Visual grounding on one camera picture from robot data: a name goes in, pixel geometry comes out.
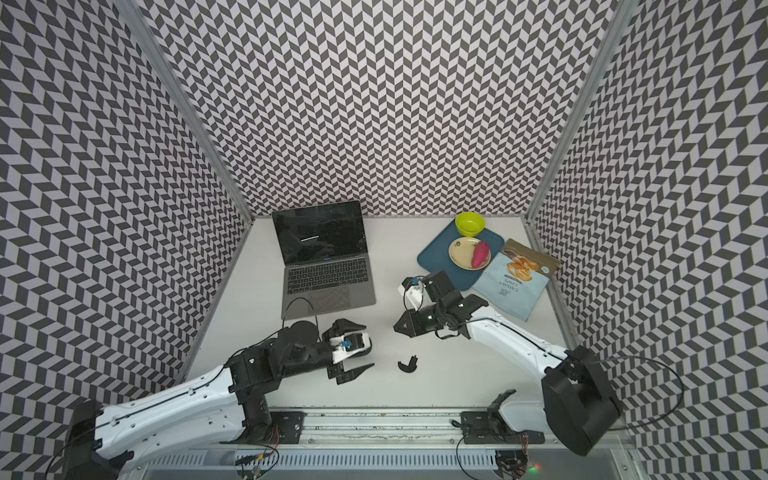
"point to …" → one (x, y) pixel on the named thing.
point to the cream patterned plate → (461, 253)
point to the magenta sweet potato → (480, 253)
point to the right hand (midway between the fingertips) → (399, 334)
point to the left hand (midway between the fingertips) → (363, 344)
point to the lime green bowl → (470, 223)
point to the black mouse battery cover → (411, 365)
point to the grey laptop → (327, 267)
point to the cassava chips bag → (517, 277)
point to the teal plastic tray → (435, 257)
